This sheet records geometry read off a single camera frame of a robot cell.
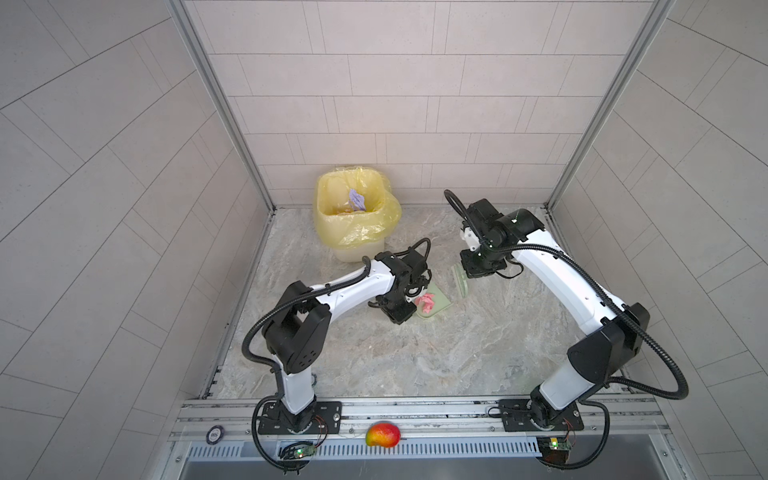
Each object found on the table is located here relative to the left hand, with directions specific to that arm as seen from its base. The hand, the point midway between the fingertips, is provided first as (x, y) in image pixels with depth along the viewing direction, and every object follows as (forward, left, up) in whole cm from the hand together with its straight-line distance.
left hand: (407, 316), depth 83 cm
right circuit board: (-30, -34, -4) cm, 45 cm away
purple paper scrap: (+35, +16, +11) cm, 40 cm away
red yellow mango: (-28, +6, +1) cm, 28 cm away
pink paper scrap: (+3, -5, +3) cm, 7 cm away
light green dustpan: (+5, -10, 0) cm, 11 cm away
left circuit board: (-31, +25, -2) cm, 39 cm away
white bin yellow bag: (+18, +15, +14) cm, 27 cm away
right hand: (+7, -15, +13) cm, 21 cm away
